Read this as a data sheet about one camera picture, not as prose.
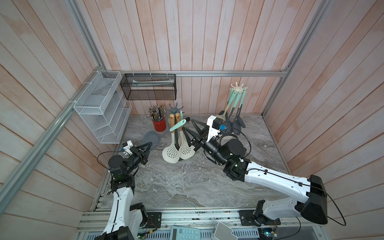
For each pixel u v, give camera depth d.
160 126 1.03
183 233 0.69
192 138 0.51
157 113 0.98
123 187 0.56
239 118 0.95
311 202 0.39
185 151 0.88
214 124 0.48
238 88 0.79
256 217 0.65
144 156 0.68
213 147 0.53
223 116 0.95
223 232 0.63
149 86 1.04
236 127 0.95
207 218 0.76
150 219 0.73
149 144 0.73
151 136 0.74
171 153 0.86
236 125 0.96
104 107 0.72
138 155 0.65
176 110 0.68
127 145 0.71
